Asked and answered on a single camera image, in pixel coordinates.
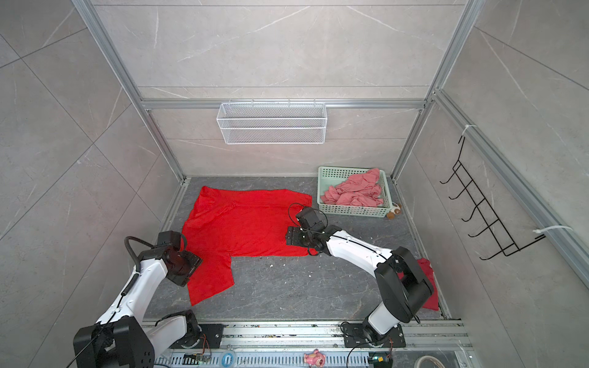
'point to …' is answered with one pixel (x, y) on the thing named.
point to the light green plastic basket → (329, 176)
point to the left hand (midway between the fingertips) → (195, 261)
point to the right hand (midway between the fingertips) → (293, 235)
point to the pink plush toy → (315, 358)
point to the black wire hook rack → (492, 223)
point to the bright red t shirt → (223, 223)
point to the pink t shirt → (360, 190)
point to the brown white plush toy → (395, 210)
